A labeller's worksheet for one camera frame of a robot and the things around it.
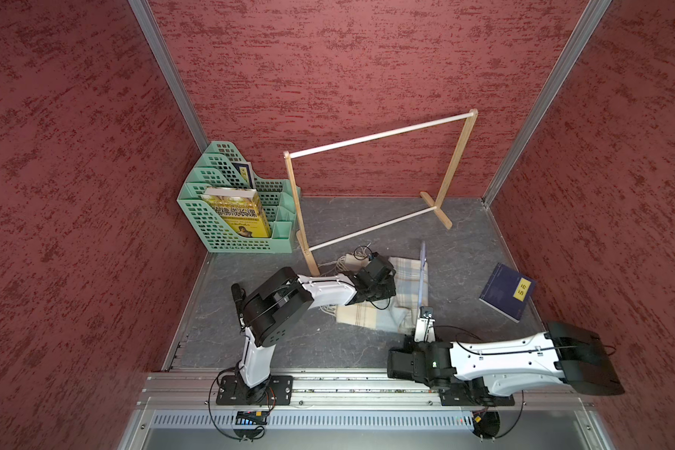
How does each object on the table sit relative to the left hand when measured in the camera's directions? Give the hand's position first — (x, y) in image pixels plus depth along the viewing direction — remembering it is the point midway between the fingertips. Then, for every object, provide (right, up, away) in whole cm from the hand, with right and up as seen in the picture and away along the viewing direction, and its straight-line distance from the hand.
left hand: (394, 293), depth 90 cm
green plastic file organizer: (-62, +42, +5) cm, 75 cm away
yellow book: (-50, +28, -2) cm, 57 cm away
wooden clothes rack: (+23, +32, +25) cm, 46 cm away
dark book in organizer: (-57, +45, +20) cm, 75 cm away
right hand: (+4, -11, -9) cm, 15 cm away
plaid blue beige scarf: (-1, -5, -6) cm, 8 cm away
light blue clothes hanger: (+10, +5, +4) cm, 12 cm away
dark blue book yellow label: (+39, 0, +3) cm, 39 cm away
